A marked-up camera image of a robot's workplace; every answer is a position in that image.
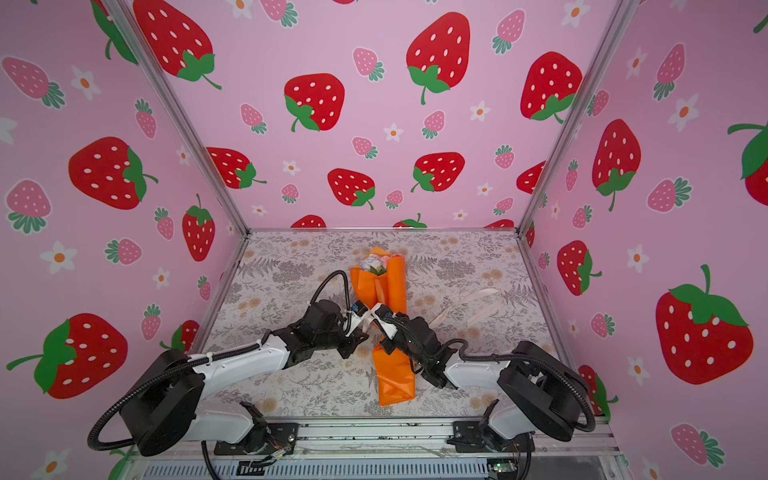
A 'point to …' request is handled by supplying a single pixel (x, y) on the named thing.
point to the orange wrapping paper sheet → (393, 360)
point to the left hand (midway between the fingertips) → (367, 333)
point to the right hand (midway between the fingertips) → (373, 317)
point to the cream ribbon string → (490, 301)
